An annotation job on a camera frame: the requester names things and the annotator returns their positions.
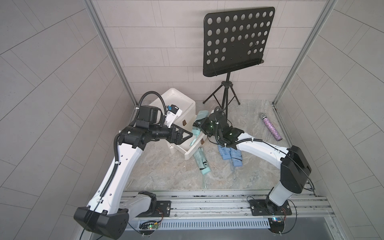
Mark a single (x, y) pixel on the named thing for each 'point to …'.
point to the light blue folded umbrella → (225, 152)
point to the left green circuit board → (152, 226)
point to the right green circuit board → (276, 223)
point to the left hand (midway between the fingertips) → (188, 131)
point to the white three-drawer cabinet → (186, 120)
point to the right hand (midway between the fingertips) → (194, 122)
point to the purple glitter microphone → (270, 126)
